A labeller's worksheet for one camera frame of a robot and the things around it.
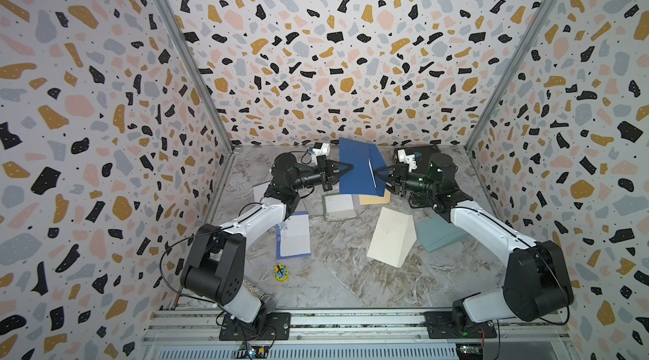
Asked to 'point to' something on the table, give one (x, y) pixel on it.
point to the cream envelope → (393, 238)
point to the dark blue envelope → (366, 159)
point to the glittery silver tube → (268, 301)
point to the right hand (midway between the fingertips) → (375, 178)
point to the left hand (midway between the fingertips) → (354, 170)
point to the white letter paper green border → (338, 207)
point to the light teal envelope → (436, 232)
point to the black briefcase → (422, 153)
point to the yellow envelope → (373, 199)
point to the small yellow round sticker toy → (280, 272)
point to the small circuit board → (248, 351)
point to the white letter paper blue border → (292, 237)
